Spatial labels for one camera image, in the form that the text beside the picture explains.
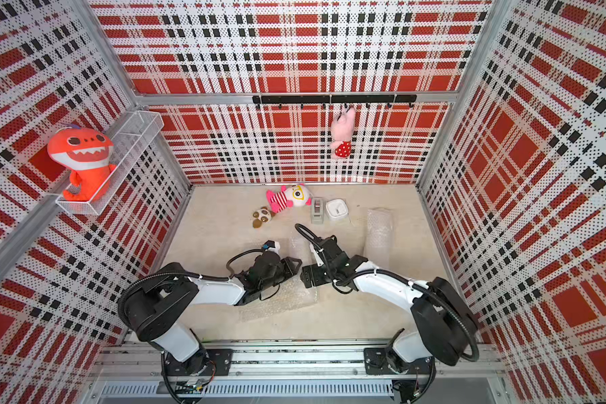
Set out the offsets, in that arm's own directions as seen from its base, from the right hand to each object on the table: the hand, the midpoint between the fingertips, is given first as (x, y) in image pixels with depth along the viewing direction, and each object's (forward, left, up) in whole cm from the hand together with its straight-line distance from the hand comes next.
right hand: (315, 274), depth 85 cm
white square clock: (+32, -9, -4) cm, 33 cm away
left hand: (+5, +4, -2) cm, 7 cm away
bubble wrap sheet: (-4, +9, -7) cm, 12 cm away
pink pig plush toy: (+44, -10, +27) cm, 53 cm away
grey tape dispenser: (+32, -1, -4) cm, 32 cm away
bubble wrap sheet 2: (+14, -24, 0) cm, 28 cm away
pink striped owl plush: (+37, +8, 0) cm, 37 cm away
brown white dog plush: (+29, +23, -4) cm, 38 cm away
